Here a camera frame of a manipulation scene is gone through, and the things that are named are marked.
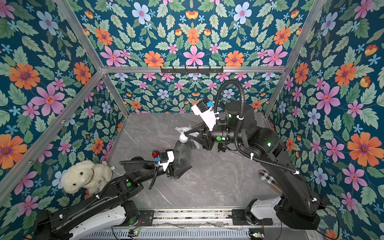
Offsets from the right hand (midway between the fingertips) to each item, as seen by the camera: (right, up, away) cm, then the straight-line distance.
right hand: (190, 126), depth 50 cm
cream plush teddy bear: (-54, -24, +22) cm, 63 cm away
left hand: (-1, -13, +9) cm, 16 cm away
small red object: (-24, -16, +36) cm, 46 cm away
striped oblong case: (+40, -29, +34) cm, 60 cm away
